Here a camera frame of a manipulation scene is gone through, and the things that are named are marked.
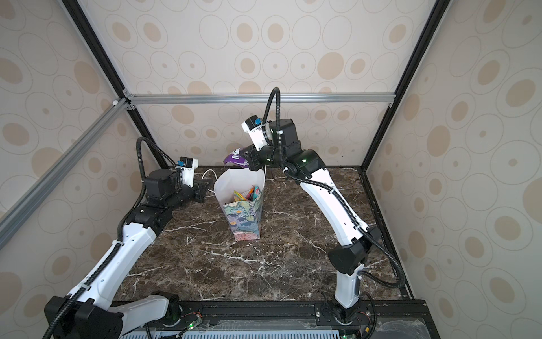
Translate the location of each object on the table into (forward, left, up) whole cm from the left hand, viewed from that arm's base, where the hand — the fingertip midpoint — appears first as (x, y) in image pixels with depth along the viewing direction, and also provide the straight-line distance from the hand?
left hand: (218, 179), depth 73 cm
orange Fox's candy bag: (+9, -9, -19) cm, 23 cm away
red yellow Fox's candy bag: (0, -6, -10) cm, 12 cm away
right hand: (+5, -12, +10) cm, 16 cm away
